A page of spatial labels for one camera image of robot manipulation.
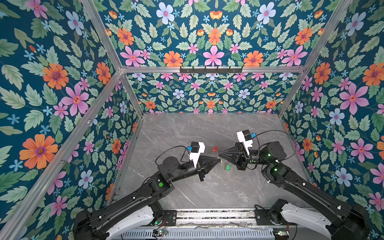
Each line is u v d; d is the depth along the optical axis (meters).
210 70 0.93
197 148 0.51
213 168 0.57
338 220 0.40
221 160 0.58
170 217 0.74
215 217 0.75
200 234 0.77
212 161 0.56
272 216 0.65
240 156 0.54
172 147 0.45
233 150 0.56
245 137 0.51
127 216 0.47
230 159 0.57
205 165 0.55
